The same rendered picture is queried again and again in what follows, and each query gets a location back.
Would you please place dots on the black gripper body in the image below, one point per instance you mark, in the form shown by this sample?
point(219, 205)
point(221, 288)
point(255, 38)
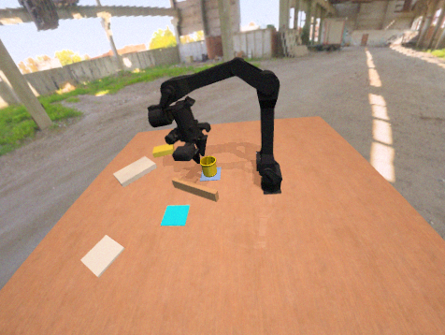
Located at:
point(191, 132)

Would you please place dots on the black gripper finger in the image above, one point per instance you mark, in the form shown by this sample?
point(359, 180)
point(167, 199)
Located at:
point(201, 144)
point(196, 156)

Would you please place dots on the yellow rectangular block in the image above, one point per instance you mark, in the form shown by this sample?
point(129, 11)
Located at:
point(162, 150)

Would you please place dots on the brown wooden bar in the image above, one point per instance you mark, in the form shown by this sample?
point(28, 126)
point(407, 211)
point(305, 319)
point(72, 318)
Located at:
point(196, 189)

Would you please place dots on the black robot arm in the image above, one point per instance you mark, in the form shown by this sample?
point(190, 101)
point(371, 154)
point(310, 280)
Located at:
point(267, 86)

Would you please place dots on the yellow cup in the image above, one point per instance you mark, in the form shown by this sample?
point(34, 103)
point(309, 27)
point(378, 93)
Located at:
point(208, 164)

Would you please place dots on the beige flat rectangular block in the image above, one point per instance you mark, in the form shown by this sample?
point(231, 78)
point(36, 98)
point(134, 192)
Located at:
point(134, 171)

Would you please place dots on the cream flat rectangular block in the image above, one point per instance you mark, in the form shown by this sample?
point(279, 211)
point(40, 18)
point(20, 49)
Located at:
point(102, 255)

